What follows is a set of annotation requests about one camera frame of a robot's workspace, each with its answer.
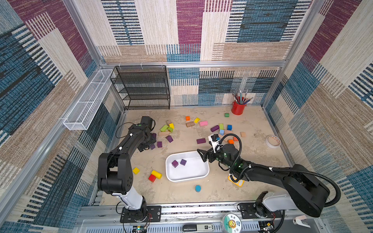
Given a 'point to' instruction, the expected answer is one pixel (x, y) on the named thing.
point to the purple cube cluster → (159, 144)
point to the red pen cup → (238, 109)
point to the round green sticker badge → (231, 224)
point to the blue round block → (198, 188)
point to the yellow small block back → (196, 120)
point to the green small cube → (227, 115)
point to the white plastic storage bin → (194, 167)
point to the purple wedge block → (169, 139)
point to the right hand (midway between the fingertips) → (205, 147)
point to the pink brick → (203, 123)
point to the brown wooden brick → (190, 124)
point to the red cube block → (152, 178)
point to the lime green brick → (164, 128)
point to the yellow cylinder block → (157, 174)
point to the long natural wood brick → (164, 134)
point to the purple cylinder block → (214, 128)
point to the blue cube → (229, 127)
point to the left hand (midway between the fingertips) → (149, 143)
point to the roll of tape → (273, 141)
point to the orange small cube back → (188, 118)
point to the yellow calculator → (240, 182)
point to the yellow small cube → (136, 171)
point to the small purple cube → (175, 163)
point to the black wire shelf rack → (142, 87)
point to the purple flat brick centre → (201, 141)
